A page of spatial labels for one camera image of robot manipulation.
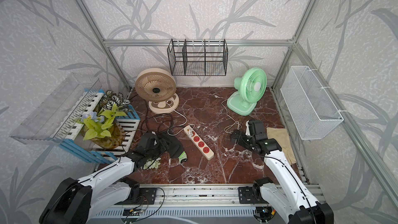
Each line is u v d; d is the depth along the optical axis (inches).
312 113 24.6
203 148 34.1
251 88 34.2
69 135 24.2
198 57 41.6
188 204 28.4
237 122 39.6
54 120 26.3
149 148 27.3
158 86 35.3
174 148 34.9
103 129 27.6
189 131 35.9
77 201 15.9
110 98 31.8
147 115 41.3
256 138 23.8
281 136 36.9
